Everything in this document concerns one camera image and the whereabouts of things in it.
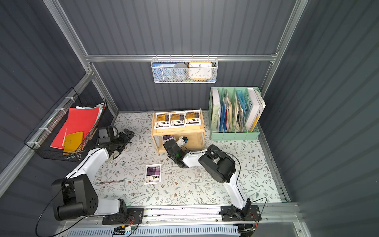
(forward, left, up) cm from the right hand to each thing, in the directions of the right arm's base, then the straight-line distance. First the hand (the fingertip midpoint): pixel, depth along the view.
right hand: (166, 139), depth 94 cm
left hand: (-2, +22, +6) cm, 23 cm away
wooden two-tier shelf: (+8, -18, -5) cm, 21 cm away
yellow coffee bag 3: (+6, -17, +14) cm, 23 cm away
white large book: (+15, -56, +16) cm, 60 cm away
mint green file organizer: (+13, -43, +11) cm, 46 cm away
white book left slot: (+12, -31, +15) cm, 36 cm away
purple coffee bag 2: (+2, +1, -2) cm, 3 cm away
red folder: (-3, +41, +22) cm, 47 cm away
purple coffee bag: (-20, +6, -7) cm, 22 cm away
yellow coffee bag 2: (+5, -8, +13) cm, 16 cm away
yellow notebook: (-16, +39, +21) cm, 47 cm away
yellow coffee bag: (+4, +1, +14) cm, 15 cm away
